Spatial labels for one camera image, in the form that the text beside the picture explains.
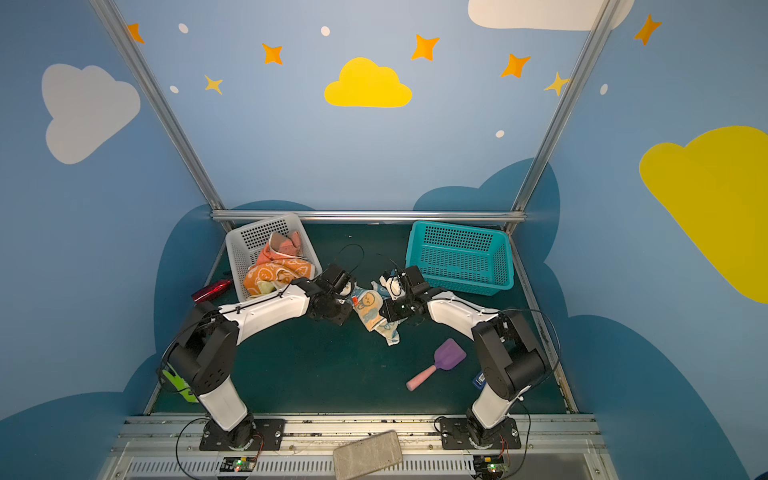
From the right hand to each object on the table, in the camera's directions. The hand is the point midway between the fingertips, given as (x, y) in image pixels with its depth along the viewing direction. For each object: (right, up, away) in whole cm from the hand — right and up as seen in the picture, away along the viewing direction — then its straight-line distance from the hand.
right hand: (384, 309), depth 91 cm
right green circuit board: (+26, -34, -20) cm, 47 cm away
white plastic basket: (-53, +20, +20) cm, 60 cm away
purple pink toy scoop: (+19, -14, -3) cm, 24 cm away
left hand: (-12, -1, 0) cm, 12 cm away
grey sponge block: (-4, -30, -22) cm, 38 cm away
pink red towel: (-37, +19, +13) cm, 44 cm away
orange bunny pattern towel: (-33, +11, 0) cm, 35 cm away
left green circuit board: (-35, -34, -20) cm, 53 cm away
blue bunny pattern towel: (-5, +1, +5) cm, 7 cm away
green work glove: (-55, -19, -11) cm, 59 cm away
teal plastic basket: (+29, +15, +20) cm, 39 cm away
